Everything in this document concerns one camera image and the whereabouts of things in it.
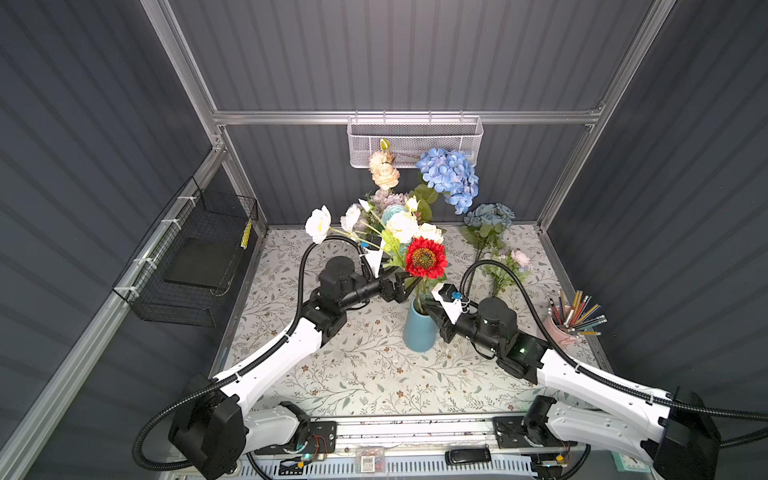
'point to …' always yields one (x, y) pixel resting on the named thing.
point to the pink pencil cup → (560, 338)
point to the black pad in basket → (201, 261)
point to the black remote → (464, 455)
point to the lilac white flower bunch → (384, 199)
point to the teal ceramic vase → (420, 332)
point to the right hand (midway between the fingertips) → (429, 305)
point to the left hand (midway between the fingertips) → (413, 268)
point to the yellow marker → (246, 233)
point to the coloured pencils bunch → (575, 318)
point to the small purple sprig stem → (502, 277)
